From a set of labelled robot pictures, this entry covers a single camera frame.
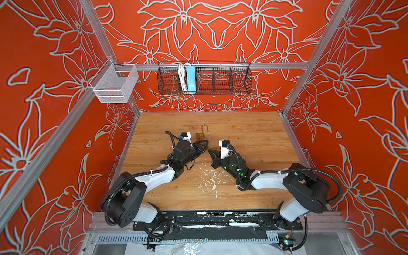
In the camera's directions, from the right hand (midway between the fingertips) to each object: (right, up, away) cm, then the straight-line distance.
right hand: (206, 150), depth 81 cm
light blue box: (-8, +40, +9) cm, 42 cm away
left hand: (+1, +4, +1) cm, 4 cm away
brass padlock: (-3, +6, +26) cm, 27 cm away
